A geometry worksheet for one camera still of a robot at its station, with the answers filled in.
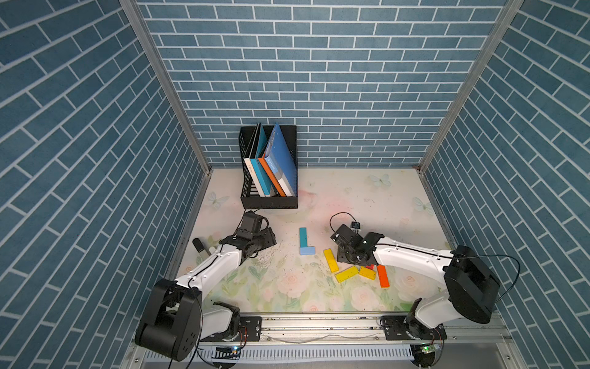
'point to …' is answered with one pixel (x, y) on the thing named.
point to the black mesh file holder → (250, 196)
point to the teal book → (261, 144)
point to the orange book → (262, 160)
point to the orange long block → (382, 276)
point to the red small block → (371, 267)
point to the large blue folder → (280, 157)
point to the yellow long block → (332, 260)
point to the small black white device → (198, 244)
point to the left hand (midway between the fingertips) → (275, 238)
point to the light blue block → (307, 250)
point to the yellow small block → (367, 273)
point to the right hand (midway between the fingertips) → (344, 257)
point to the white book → (248, 163)
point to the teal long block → (303, 237)
